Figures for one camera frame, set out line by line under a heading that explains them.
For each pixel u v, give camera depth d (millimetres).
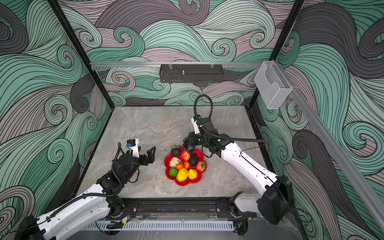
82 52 879
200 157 886
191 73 951
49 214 442
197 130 678
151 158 711
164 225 697
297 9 725
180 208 744
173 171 794
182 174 791
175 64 947
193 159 868
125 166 573
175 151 857
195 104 609
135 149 673
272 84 779
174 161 837
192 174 812
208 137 570
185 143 796
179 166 810
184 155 856
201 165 814
